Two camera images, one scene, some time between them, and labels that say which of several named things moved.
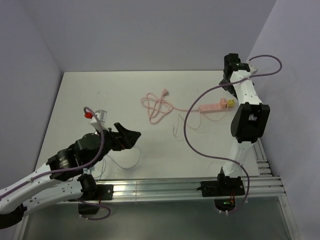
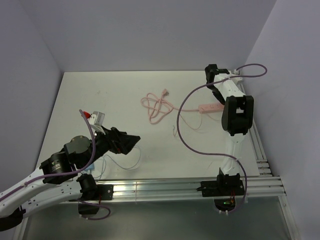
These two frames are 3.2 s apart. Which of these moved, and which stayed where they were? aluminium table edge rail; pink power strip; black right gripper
Moved: black right gripper
Stayed: pink power strip; aluminium table edge rail
